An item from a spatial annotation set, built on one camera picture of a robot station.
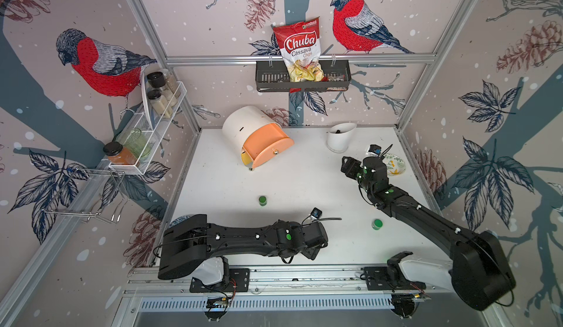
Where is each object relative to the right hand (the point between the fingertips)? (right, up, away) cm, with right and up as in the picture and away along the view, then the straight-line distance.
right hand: (348, 158), depth 86 cm
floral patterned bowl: (+28, -4, +17) cm, 33 cm away
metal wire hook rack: (-76, -7, -29) cm, 82 cm away
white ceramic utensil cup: (+1, +9, +19) cm, 21 cm away
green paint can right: (+11, -26, -2) cm, 28 cm away
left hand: (-14, -28, -9) cm, 33 cm away
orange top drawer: (-34, +6, +2) cm, 34 cm away
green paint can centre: (-35, -18, +4) cm, 40 cm away
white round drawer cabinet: (-45, +15, +7) cm, 48 cm away
